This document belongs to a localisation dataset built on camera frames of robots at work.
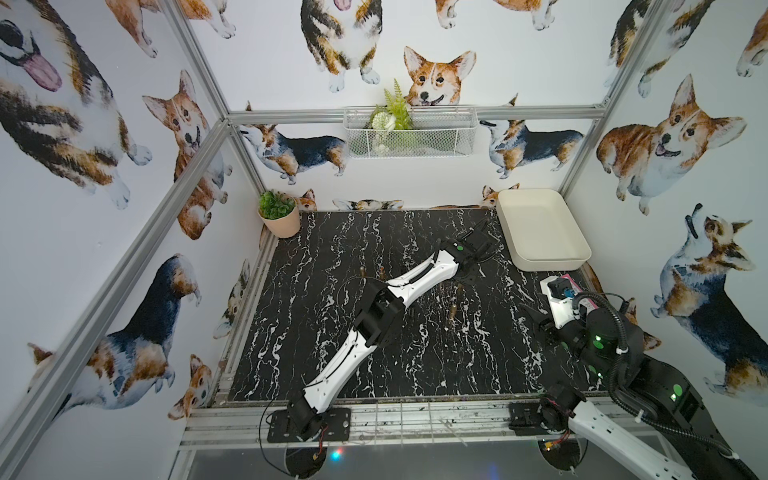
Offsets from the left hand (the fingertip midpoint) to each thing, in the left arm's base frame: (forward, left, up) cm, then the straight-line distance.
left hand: (470, 273), depth 95 cm
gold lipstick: (-12, +7, -3) cm, 14 cm away
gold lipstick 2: (-4, +3, -6) cm, 8 cm away
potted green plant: (+22, +64, +6) cm, 68 cm away
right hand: (-21, -6, +23) cm, 31 cm away
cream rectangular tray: (+18, -29, -1) cm, 34 cm away
